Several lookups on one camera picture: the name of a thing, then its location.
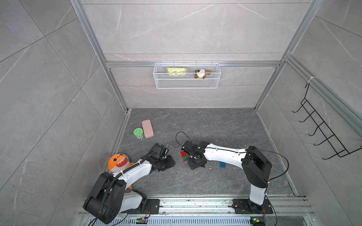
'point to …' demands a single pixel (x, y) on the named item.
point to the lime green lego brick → (207, 163)
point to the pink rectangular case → (147, 128)
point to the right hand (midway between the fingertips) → (194, 164)
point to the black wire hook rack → (316, 129)
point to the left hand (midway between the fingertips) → (174, 161)
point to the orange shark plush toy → (118, 162)
